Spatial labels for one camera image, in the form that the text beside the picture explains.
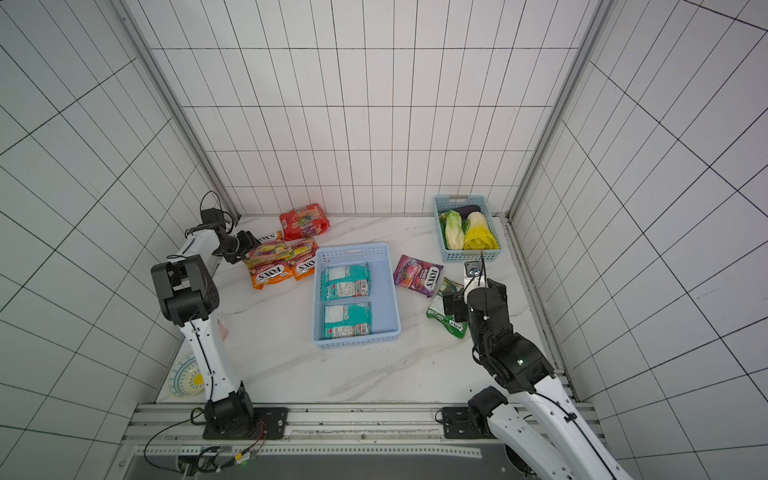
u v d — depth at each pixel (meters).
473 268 0.59
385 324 0.90
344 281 0.97
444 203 1.18
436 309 0.92
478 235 1.00
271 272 1.00
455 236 1.04
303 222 1.11
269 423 0.73
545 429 0.44
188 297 0.60
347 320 0.90
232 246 0.91
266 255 1.03
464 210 1.13
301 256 1.04
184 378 0.79
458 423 0.73
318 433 0.72
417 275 0.99
